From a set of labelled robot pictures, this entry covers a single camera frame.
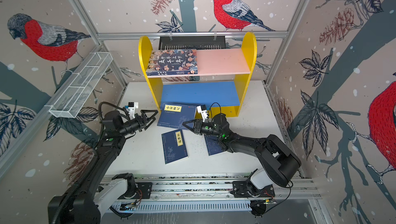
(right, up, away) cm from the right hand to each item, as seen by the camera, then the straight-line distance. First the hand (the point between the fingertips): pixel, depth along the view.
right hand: (182, 127), depth 73 cm
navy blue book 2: (-6, +5, +4) cm, 9 cm away
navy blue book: (-7, -14, +15) cm, 22 cm away
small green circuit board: (-26, -37, -2) cm, 45 cm away
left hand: (-14, +6, 0) cm, 15 cm away
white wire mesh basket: (-52, +13, -2) cm, 54 cm away
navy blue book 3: (+16, -13, +14) cm, 25 cm away
